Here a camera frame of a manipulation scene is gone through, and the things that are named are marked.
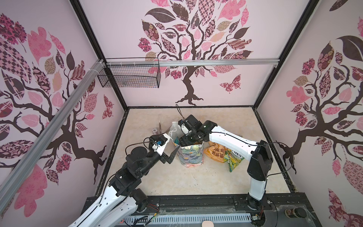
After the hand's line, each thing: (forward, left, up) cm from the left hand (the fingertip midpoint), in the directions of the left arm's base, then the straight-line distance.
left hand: (171, 142), depth 66 cm
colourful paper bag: (-1, -10, -13) cm, 16 cm away
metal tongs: (+41, +14, -29) cm, 52 cm away
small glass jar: (+22, +15, -23) cm, 35 cm away
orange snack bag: (+7, -27, -25) cm, 38 cm away
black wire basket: (+52, +31, +5) cm, 60 cm away
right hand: (+10, -7, -13) cm, 18 cm away
